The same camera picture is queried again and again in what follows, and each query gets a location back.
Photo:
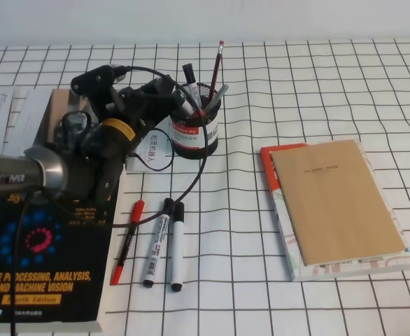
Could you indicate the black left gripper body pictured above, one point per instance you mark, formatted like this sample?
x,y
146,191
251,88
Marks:
x,y
143,108

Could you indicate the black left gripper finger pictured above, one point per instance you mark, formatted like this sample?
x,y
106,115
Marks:
x,y
180,102

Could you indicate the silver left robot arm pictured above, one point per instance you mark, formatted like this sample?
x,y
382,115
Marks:
x,y
91,167

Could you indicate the white marker in holder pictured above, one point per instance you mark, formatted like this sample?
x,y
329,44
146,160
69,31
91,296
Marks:
x,y
190,110

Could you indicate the red capped pen in holder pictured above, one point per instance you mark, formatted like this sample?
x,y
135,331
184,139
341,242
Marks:
x,y
199,113

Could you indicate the black mesh pen holder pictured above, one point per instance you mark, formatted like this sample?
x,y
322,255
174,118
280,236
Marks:
x,y
188,136

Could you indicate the black capped marker in holder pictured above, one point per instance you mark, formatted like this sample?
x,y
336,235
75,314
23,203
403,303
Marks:
x,y
192,84

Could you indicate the grey pen in holder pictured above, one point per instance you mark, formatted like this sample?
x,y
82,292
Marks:
x,y
216,98

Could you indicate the red and black pen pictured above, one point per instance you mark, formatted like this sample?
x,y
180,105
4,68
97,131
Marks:
x,y
134,217

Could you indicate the robot photo brochure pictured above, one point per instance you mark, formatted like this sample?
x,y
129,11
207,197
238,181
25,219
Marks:
x,y
66,118

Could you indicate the red striped pencil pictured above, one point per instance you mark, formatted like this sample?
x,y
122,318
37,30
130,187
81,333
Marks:
x,y
218,59

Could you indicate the plain white black capped marker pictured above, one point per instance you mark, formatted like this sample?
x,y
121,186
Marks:
x,y
177,248

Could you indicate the white paper leaflet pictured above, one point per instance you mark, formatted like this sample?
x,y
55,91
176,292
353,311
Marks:
x,y
11,101

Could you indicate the grid pattern tablecloth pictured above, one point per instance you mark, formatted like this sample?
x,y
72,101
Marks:
x,y
236,274

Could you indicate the labelled black capped marker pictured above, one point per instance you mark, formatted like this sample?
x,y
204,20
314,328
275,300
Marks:
x,y
162,227

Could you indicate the black image processing textbook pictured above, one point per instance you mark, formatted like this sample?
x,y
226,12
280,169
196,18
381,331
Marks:
x,y
54,265

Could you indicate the tan kraft notebook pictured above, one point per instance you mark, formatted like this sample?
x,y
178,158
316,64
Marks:
x,y
335,206

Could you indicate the white and red map book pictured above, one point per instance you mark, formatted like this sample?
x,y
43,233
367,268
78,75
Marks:
x,y
396,262

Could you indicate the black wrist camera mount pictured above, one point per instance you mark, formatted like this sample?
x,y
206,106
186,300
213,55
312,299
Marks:
x,y
97,86

